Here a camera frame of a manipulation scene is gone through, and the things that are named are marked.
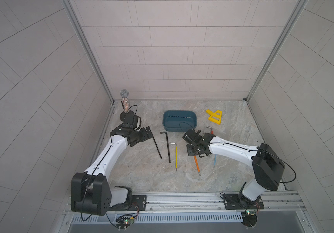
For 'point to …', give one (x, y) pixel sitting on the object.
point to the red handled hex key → (212, 132)
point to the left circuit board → (124, 221)
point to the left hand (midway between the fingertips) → (149, 134)
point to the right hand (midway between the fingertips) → (190, 151)
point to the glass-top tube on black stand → (125, 105)
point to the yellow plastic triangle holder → (216, 116)
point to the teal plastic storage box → (179, 121)
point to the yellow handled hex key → (176, 156)
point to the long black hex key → (159, 153)
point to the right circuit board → (249, 219)
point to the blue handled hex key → (214, 162)
